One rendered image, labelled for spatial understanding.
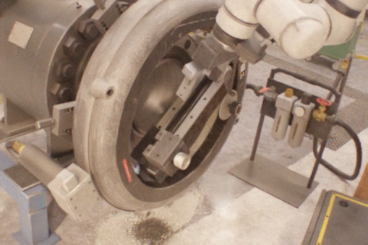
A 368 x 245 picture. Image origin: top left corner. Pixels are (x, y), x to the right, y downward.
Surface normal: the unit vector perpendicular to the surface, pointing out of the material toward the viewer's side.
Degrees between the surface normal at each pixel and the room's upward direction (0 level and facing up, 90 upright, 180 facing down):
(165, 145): 38
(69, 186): 90
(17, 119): 90
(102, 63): 60
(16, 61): 80
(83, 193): 90
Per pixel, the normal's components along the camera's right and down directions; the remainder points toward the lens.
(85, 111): -0.57, 0.06
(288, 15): -0.37, -0.29
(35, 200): 0.77, 0.36
